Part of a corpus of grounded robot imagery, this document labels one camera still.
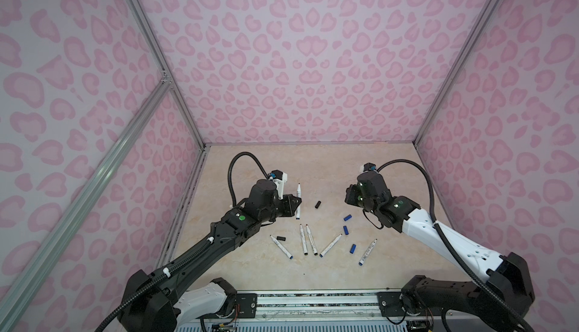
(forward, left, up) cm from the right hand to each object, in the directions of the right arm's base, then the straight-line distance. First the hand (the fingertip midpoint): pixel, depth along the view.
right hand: (346, 188), depth 81 cm
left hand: (-6, +16, +3) cm, 17 cm away
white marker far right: (-16, -9, -18) cm, 26 cm away
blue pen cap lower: (-15, -4, -19) cm, 24 cm away
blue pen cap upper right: (-2, -3, -18) cm, 18 cm away
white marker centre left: (-12, +15, -18) cm, 27 cm away
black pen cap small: (-11, +24, -18) cm, 33 cm away
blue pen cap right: (-8, -2, -19) cm, 20 cm away
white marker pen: (-10, +17, 0) cm, 20 cm away
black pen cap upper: (+4, +9, -19) cm, 21 cm away
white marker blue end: (-15, +24, -18) cm, 33 cm away
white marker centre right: (-13, +12, -18) cm, 25 cm away
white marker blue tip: (-15, +5, -18) cm, 24 cm away
